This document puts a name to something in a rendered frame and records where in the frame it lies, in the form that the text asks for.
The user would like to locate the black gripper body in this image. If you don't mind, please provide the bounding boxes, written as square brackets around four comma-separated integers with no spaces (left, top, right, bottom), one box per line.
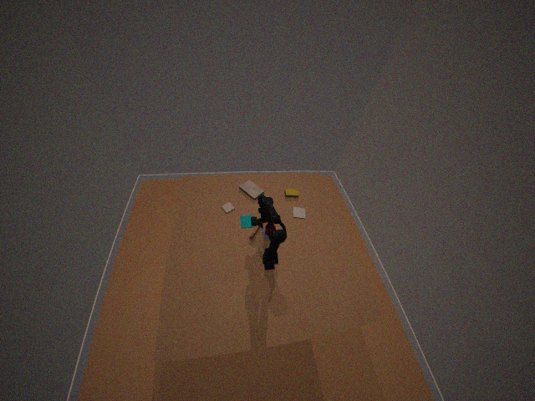
[251,215,270,226]

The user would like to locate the beige flat block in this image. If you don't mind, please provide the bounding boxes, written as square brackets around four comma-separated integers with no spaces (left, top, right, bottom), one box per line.
[239,180,264,200]

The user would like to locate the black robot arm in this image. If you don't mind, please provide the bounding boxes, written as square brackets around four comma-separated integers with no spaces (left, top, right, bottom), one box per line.
[257,195,287,270]

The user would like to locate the yellow rectangular block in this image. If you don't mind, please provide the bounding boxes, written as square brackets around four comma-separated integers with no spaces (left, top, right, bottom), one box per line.
[284,189,299,197]

